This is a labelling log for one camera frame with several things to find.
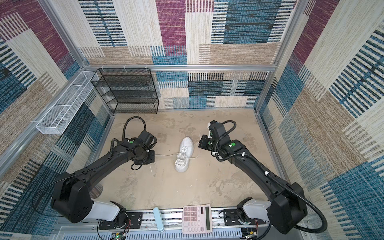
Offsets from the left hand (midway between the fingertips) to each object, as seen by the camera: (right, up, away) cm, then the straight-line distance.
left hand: (151, 158), depth 84 cm
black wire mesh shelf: (-25, +43, +25) cm, 55 cm away
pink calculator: (+25, -26, -13) cm, 38 cm away
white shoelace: (+16, -1, +3) cm, 16 cm away
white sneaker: (+20, +7, +15) cm, 26 cm away
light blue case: (+7, -26, -13) cm, 30 cm away
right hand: (+26, +9, -5) cm, 28 cm away
